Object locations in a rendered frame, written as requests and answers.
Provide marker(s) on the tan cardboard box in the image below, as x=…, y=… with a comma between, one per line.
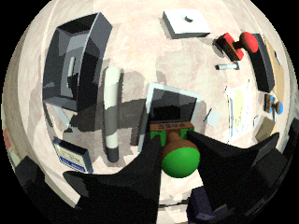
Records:
x=268, y=127

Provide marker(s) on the white paper card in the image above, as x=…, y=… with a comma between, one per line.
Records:
x=239, y=104

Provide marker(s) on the red-handled rubber stamp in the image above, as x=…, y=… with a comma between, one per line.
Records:
x=234, y=49

